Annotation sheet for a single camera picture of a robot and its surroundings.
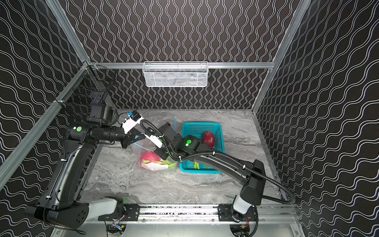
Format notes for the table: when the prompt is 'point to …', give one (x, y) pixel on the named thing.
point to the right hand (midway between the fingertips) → (158, 143)
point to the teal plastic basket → (198, 130)
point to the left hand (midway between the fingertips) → (145, 135)
